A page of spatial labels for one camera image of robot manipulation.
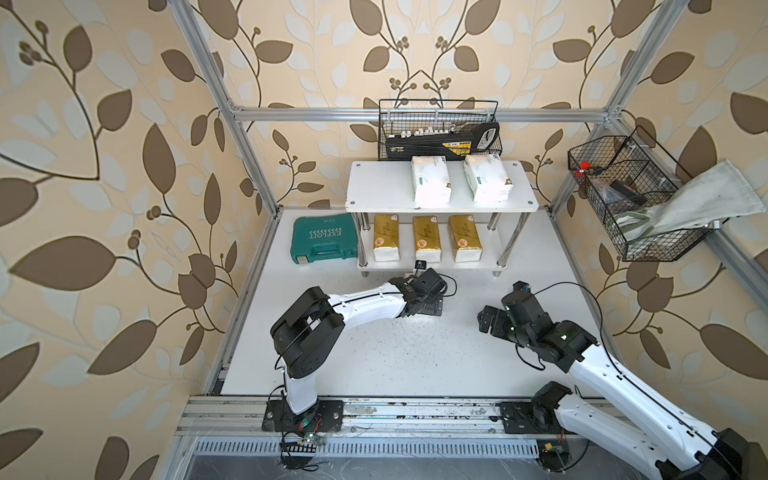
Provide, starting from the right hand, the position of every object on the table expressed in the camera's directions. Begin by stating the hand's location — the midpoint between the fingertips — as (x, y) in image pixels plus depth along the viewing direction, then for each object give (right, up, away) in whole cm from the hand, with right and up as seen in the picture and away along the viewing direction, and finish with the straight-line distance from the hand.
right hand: (492, 320), depth 80 cm
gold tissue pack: (-29, +22, +16) cm, 40 cm away
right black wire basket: (+37, +39, 0) cm, 54 cm away
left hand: (-16, +3, +8) cm, 18 cm away
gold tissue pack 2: (-16, +22, +14) cm, 31 cm away
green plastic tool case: (-52, +23, +25) cm, 62 cm away
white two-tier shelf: (-29, +36, -1) cm, 46 cm away
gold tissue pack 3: (-4, +22, +14) cm, 27 cm away
